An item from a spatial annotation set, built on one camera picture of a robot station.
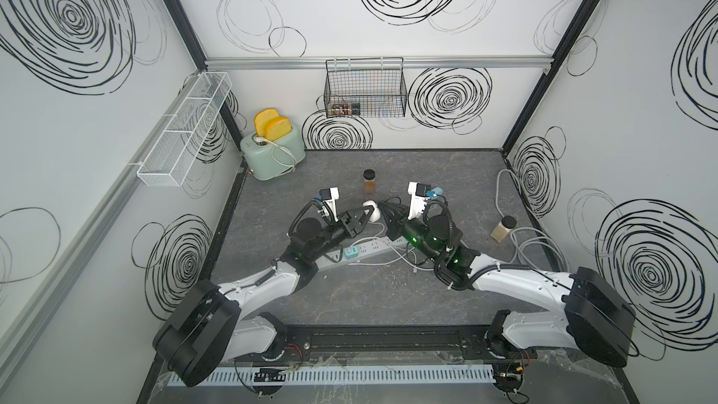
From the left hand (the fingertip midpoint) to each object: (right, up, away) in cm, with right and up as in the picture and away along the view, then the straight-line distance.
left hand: (372, 212), depth 74 cm
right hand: (+3, +3, -2) cm, 4 cm away
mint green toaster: (-36, +17, +28) cm, 49 cm away
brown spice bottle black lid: (0, +8, +28) cm, 29 cm away
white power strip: (-3, -15, +15) cm, 21 cm away
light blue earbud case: (+26, +4, +31) cm, 41 cm away
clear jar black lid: (+42, -7, +14) cm, 45 cm away
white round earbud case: (+1, -1, 0) cm, 1 cm away
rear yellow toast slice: (-40, +30, +28) cm, 58 cm away
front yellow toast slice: (-34, +27, +26) cm, 51 cm away
